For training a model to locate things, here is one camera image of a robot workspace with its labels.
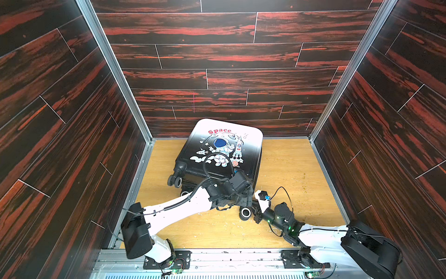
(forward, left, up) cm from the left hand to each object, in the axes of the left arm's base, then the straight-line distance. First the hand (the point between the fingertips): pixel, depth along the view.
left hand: (247, 199), depth 74 cm
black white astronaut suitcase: (+24, +14, +6) cm, 28 cm away
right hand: (+4, -2, -8) cm, 9 cm away
